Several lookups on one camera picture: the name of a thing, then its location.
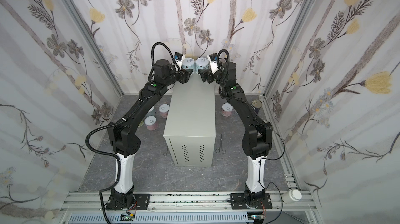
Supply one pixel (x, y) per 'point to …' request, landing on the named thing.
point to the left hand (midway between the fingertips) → (186, 62)
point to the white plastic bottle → (291, 196)
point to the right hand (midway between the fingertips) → (206, 59)
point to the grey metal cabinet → (189, 128)
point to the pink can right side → (227, 109)
